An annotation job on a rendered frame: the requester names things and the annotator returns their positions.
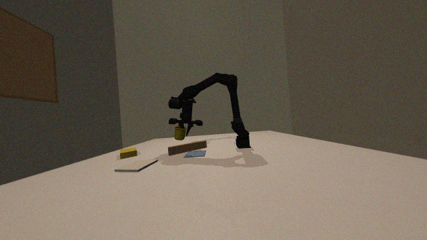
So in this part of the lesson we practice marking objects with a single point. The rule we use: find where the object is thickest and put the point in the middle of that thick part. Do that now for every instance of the brown wooden plank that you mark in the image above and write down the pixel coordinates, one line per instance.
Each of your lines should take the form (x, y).
(186, 147)

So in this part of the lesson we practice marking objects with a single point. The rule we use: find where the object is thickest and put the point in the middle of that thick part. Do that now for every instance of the olive yellow cup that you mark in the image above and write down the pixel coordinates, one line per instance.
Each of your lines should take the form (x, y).
(179, 133)

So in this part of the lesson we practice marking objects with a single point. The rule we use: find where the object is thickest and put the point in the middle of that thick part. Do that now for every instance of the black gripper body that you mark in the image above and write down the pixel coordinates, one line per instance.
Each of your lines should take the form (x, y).
(185, 118)

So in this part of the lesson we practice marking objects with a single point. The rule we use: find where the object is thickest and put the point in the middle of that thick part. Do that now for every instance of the yellow block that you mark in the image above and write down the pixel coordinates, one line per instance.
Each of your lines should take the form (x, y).
(125, 153)

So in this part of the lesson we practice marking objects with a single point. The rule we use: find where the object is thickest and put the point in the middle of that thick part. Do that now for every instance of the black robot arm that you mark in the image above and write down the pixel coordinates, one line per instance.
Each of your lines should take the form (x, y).
(231, 81)

